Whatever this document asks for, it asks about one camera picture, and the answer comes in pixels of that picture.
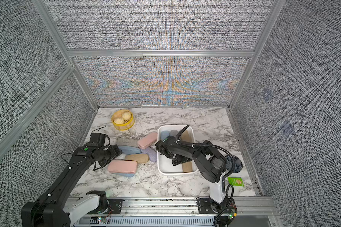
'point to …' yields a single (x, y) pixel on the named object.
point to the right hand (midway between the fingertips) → (184, 157)
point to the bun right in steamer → (126, 115)
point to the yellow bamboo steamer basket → (128, 124)
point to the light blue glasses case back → (164, 134)
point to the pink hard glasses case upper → (147, 140)
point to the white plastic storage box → (165, 166)
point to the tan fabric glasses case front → (187, 167)
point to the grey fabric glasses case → (173, 133)
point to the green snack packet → (236, 181)
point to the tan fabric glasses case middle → (139, 157)
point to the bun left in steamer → (119, 120)
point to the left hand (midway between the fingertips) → (120, 153)
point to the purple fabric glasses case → (152, 152)
